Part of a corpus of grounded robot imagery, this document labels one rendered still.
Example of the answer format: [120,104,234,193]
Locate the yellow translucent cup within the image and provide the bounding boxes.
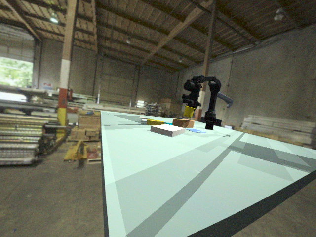
[184,106,195,118]

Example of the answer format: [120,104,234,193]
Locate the yellow rectangular block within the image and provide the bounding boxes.
[147,119,164,126]

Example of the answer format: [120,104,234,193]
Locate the tan wooden flat bar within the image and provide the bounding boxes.
[172,119,195,128]

